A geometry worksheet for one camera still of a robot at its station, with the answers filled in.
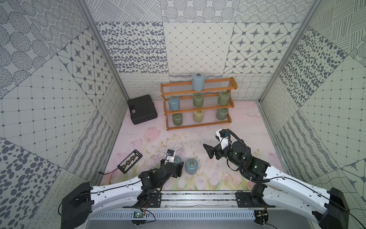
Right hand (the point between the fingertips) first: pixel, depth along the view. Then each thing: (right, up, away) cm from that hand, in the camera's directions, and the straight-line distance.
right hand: (211, 141), depth 75 cm
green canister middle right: (+11, +25, +18) cm, 33 cm away
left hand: (-16, -14, +5) cm, 22 cm away
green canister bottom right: (+12, +15, +27) cm, 33 cm away
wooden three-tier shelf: (-14, +18, +24) cm, 33 cm away
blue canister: (-19, -12, +6) cm, 23 cm away
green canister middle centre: (-6, +24, +16) cm, 30 cm away
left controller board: (-38, -37, -4) cm, 53 cm away
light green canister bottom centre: (-5, +13, +26) cm, 29 cm away
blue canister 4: (-21, +22, +15) cm, 34 cm away
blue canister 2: (-6, +34, +8) cm, 36 cm away
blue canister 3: (-11, -15, +3) cm, 18 cm away
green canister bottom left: (-20, +12, +25) cm, 34 cm away
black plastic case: (-49, +18, +35) cm, 63 cm away
